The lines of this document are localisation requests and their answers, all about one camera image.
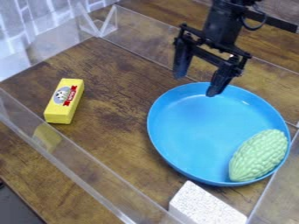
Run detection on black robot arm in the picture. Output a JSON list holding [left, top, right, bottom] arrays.
[[172, 0, 259, 97]]

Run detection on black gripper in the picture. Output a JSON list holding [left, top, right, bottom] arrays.
[[172, 5, 251, 97]]

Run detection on clear acrylic enclosure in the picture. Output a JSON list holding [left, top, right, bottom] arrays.
[[0, 0, 299, 224]]

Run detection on yellow butter box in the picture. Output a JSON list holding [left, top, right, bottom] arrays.
[[43, 78, 84, 124]]

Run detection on white speckled foam block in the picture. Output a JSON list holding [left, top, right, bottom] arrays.
[[168, 181, 248, 224]]

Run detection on blue round plastic tray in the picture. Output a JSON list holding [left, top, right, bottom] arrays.
[[147, 82, 290, 186]]

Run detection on white lace curtain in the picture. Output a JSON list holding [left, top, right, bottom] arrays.
[[0, 0, 119, 82]]

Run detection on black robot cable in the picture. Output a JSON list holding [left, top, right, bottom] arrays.
[[239, 3, 268, 32]]

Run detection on green bitter gourd toy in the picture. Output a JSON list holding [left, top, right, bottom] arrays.
[[228, 129, 288, 182]]

